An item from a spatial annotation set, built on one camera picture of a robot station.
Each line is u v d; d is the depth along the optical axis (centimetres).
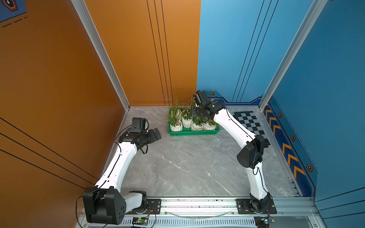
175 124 100
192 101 68
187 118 103
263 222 71
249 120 106
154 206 74
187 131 99
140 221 72
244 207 72
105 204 38
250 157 52
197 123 97
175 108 99
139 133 61
